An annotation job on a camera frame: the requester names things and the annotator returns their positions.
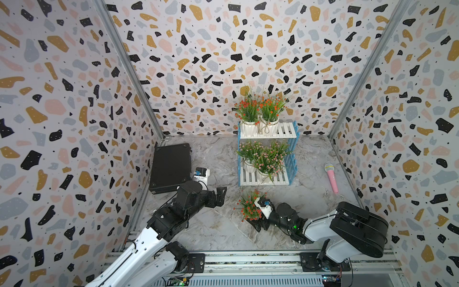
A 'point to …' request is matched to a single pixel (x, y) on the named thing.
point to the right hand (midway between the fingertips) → (253, 210)
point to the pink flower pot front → (258, 162)
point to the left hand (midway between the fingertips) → (218, 186)
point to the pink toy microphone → (329, 167)
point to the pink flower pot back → (246, 150)
